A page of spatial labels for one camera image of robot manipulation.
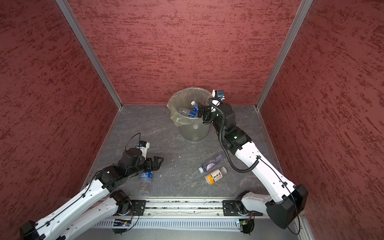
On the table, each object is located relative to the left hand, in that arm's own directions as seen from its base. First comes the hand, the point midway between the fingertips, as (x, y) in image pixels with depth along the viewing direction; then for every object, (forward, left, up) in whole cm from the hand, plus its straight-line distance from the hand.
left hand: (156, 162), depth 78 cm
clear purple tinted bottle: (+3, -30, -7) cm, 31 cm away
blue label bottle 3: (-6, +6, -6) cm, 10 cm away
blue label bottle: (+31, -20, +7) cm, 37 cm away
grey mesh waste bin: (+20, -19, +4) cm, 27 cm away
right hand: (+18, -26, +26) cm, 41 cm away
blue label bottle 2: (+30, -14, +8) cm, 34 cm away
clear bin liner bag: (+39, -12, +11) cm, 43 cm away
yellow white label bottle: (-4, -33, -7) cm, 34 cm away
